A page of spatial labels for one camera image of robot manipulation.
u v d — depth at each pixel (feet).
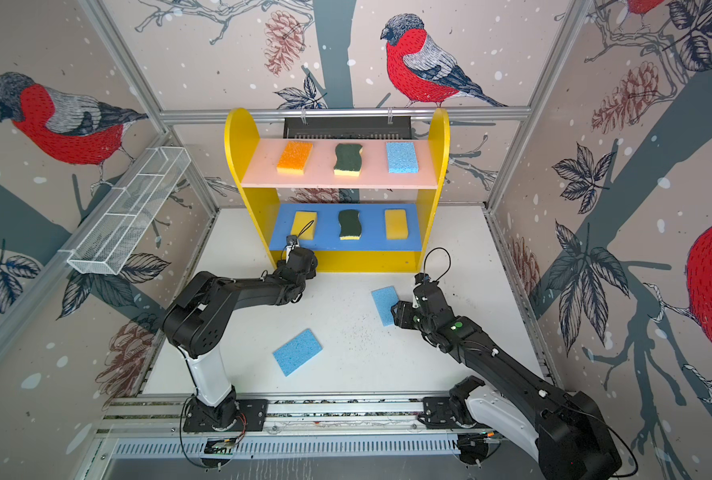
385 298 3.06
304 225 3.05
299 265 2.56
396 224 3.10
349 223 3.12
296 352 2.73
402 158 2.48
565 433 1.28
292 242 2.81
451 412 2.39
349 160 2.43
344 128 3.03
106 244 2.34
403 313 2.39
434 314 2.06
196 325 1.61
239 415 2.38
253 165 2.50
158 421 2.44
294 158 2.44
